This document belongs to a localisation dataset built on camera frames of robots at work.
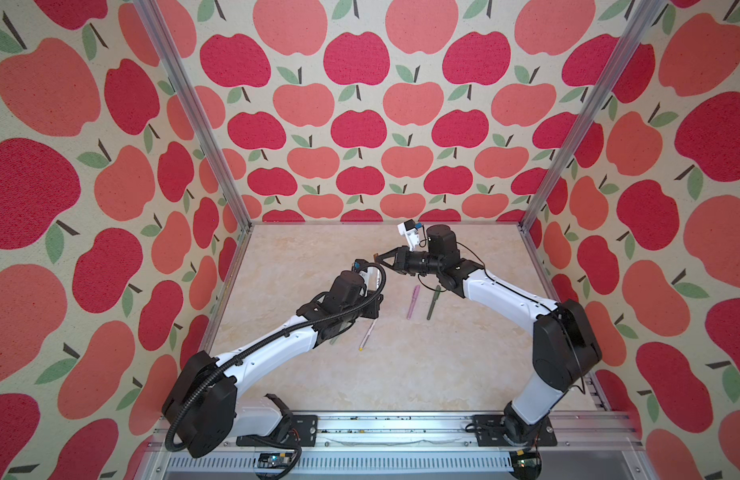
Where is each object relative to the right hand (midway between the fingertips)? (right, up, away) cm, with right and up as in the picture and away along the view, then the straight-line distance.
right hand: (382, 257), depth 81 cm
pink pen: (+12, -14, +19) cm, 26 cm away
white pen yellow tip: (-3, -22, +12) cm, 25 cm away
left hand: (+1, -11, 0) cm, 11 cm away
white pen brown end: (-2, -4, -15) cm, 16 cm away
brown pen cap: (-2, +1, +1) cm, 2 cm away
